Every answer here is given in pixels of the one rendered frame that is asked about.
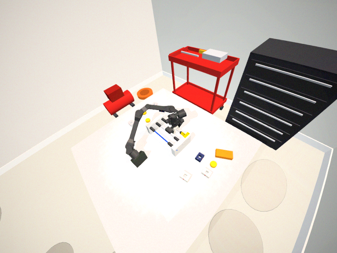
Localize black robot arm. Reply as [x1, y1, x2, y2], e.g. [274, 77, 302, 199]
[125, 104, 187, 160]

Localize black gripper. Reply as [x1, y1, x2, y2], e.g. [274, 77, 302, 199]
[165, 118, 184, 134]

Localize orange rectangular block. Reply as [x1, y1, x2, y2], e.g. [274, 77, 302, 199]
[215, 149, 233, 160]

